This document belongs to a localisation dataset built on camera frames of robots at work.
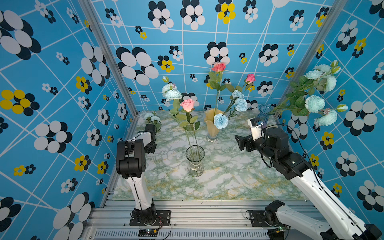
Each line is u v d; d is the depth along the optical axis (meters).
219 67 0.87
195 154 0.79
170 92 0.64
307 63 0.88
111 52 0.86
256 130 0.59
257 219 0.72
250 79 0.79
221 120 0.69
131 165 0.53
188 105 0.64
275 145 0.50
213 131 0.94
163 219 0.73
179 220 0.74
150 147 0.83
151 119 1.11
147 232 0.72
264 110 0.97
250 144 0.61
